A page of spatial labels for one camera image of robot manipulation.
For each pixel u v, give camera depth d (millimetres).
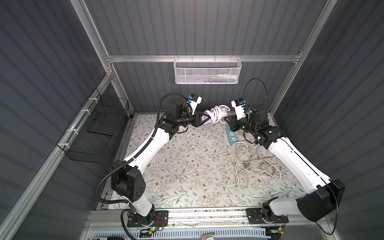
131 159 455
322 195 387
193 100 663
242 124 644
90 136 721
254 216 733
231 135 1047
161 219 722
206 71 1238
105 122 799
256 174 870
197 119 659
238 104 631
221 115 748
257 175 870
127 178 434
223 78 917
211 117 713
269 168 870
